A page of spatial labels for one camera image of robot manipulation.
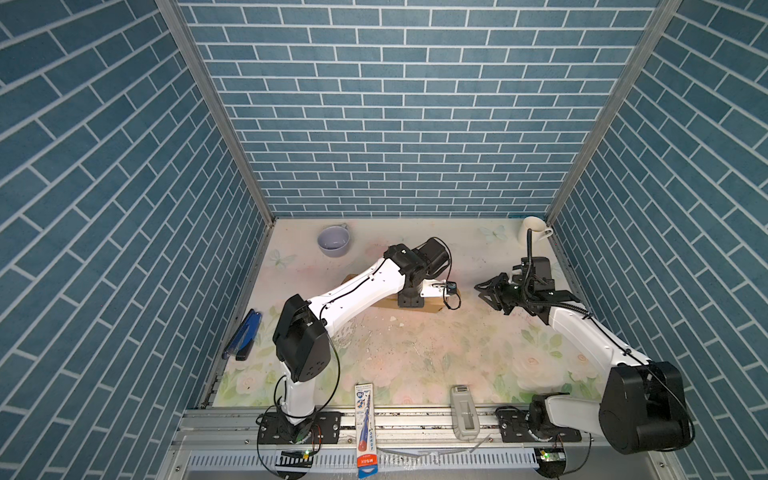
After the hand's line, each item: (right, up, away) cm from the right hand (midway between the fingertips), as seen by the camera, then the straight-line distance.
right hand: (478, 287), depth 85 cm
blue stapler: (-68, -15, +2) cm, 70 cm away
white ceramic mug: (+27, +17, +21) cm, 38 cm away
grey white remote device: (-7, -30, -14) cm, 34 cm away
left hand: (-18, -1, -2) cm, 18 cm away
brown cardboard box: (-15, -2, -12) cm, 19 cm away
